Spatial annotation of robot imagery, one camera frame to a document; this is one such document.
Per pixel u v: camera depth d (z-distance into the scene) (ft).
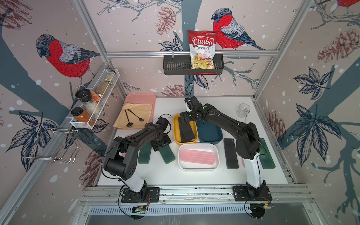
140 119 3.51
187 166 2.74
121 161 1.51
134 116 3.52
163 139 2.55
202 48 2.72
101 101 2.40
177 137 3.16
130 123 3.38
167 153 2.79
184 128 3.18
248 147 1.70
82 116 1.99
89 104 2.24
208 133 3.15
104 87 2.55
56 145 1.83
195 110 2.27
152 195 2.39
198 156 2.81
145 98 3.97
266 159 2.80
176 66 3.51
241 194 2.41
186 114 2.69
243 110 3.51
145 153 2.87
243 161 6.53
